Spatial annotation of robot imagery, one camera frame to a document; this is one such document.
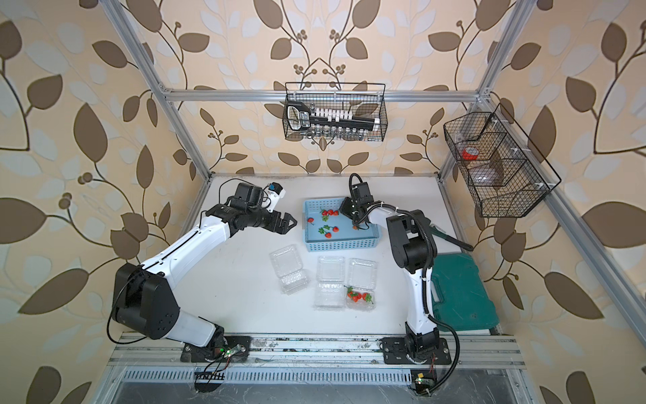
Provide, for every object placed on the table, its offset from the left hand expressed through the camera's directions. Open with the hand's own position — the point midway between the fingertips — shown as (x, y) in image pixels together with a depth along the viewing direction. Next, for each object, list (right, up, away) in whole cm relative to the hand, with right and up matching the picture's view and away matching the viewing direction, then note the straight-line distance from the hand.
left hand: (282, 215), depth 84 cm
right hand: (+21, +2, +22) cm, 30 cm away
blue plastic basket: (+23, -10, +14) cm, 29 cm away
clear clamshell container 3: (+28, -25, +3) cm, 37 cm away
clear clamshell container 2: (+16, -25, +2) cm, 30 cm away
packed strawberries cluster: (+25, -27, -3) cm, 36 cm away
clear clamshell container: (0, -18, +7) cm, 20 cm away
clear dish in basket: (+62, +12, -11) cm, 64 cm away
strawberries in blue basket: (+14, -1, +21) cm, 26 cm away
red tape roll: (+62, +20, -3) cm, 66 cm away
